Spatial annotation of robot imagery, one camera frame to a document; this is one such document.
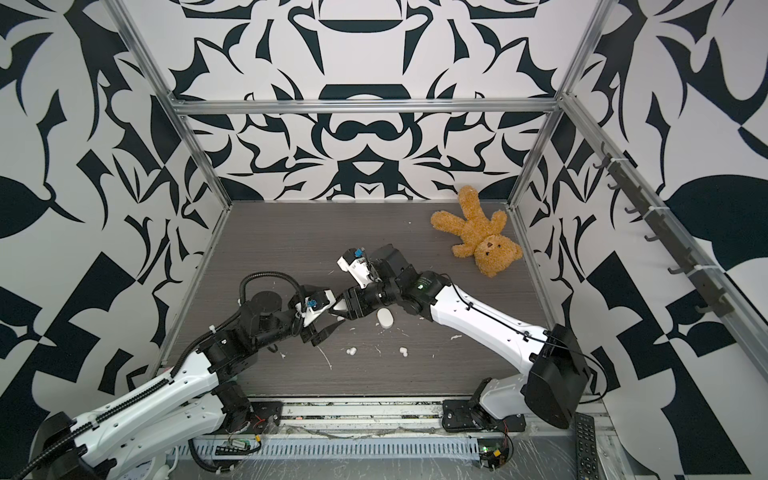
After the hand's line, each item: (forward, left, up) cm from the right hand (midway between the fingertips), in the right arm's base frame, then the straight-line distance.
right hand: (336, 306), depth 69 cm
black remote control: (-27, -56, -22) cm, 66 cm away
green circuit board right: (-26, -36, -24) cm, 50 cm away
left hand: (+4, +1, -2) cm, 4 cm away
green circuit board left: (-25, +24, -19) cm, 39 cm away
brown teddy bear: (+31, -43, -16) cm, 55 cm away
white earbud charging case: (+6, -11, -19) cm, 23 cm away
